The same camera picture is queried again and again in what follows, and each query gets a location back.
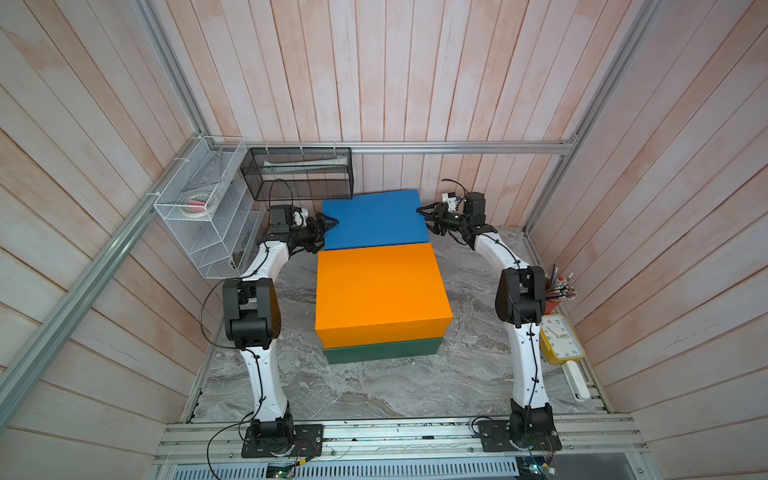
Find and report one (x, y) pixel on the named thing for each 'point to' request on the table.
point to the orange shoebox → (380, 295)
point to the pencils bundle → (559, 288)
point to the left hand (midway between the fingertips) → (336, 230)
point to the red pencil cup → (550, 305)
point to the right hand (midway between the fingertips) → (415, 213)
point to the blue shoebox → (376, 219)
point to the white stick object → (577, 382)
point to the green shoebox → (384, 351)
